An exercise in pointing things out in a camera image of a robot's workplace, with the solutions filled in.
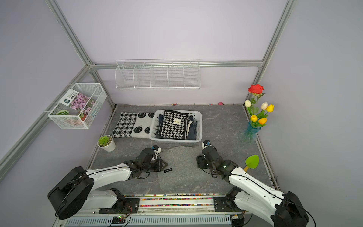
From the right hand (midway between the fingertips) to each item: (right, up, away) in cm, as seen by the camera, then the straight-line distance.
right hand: (200, 157), depth 83 cm
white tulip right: (+36, +30, -4) cm, 47 cm away
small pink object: (+22, +36, +41) cm, 59 cm away
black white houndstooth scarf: (-17, +18, +16) cm, 30 cm away
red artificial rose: (+31, +39, -4) cm, 50 cm away
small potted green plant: (-59, +7, +6) cm, 60 cm away
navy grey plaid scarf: (-4, +20, +20) cm, 29 cm away
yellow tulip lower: (+27, +23, -10) cm, 37 cm away
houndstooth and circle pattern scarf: (-47, +18, +19) cm, 54 cm away
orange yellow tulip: (+31, +22, -12) cm, 39 cm away
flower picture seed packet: (-66, +32, -8) cm, 74 cm away
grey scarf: (-11, -10, -2) cm, 15 cm away
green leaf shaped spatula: (+33, -5, +6) cm, 34 cm away
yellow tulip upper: (+38, +29, -5) cm, 48 cm away
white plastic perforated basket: (-31, +17, +13) cm, 37 cm away
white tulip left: (+28, +32, 0) cm, 42 cm away
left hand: (-21, -6, +3) cm, 22 cm away
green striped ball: (-71, +26, -12) cm, 76 cm away
